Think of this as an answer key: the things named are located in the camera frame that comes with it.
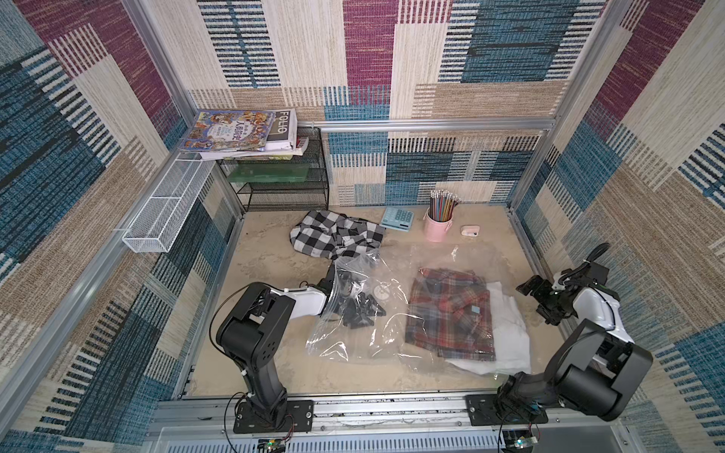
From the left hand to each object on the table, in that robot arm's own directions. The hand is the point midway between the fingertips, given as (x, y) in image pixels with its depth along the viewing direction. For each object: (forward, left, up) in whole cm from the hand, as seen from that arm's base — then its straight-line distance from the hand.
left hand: (379, 317), depth 87 cm
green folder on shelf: (+42, +35, +23) cm, 59 cm away
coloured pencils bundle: (+37, -24, +11) cm, 46 cm away
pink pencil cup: (+32, -23, +3) cm, 39 cm away
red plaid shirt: (+2, -22, -1) cm, 22 cm away
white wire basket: (+12, +55, +31) cm, 64 cm away
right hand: (+4, -45, +5) cm, 46 cm away
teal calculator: (+42, -9, -1) cm, 43 cm away
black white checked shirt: (+33, +16, 0) cm, 37 cm away
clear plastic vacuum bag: (+15, -3, 0) cm, 15 cm away
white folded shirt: (-5, -39, -2) cm, 39 cm away
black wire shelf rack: (+53, +37, +9) cm, 65 cm away
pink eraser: (+35, -37, -1) cm, 51 cm away
